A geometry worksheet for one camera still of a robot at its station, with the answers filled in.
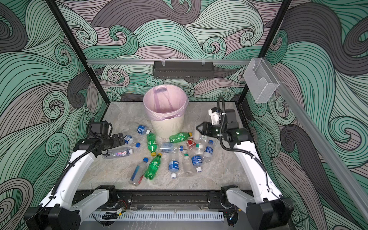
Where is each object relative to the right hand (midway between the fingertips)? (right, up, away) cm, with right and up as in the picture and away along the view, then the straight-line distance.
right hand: (200, 129), depth 73 cm
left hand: (-47, -6, +6) cm, 48 cm away
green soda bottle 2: (-26, -23, +6) cm, 35 cm away
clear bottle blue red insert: (-35, -28, +6) cm, 46 cm away
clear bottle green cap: (-6, -24, +13) cm, 28 cm away
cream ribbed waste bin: (-18, 0, +11) cm, 21 cm away
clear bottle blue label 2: (-1, -19, +8) cm, 21 cm away
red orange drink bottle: (-4, -11, +17) cm, 21 cm away
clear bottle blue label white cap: (-37, -3, +24) cm, 44 cm away
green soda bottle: (-29, -11, +17) cm, 35 cm away
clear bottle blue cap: (-44, -10, +19) cm, 49 cm away
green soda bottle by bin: (-11, -8, +20) cm, 24 cm away
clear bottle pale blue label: (-19, -13, +15) cm, 27 cm away
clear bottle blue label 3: (-14, -21, +8) cm, 27 cm away
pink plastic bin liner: (-23, +17, +26) cm, 38 cm away
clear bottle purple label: (-49, -16, +13) cm, 53 cm away
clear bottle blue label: (+6, -15, +12) cm, 21 cm away
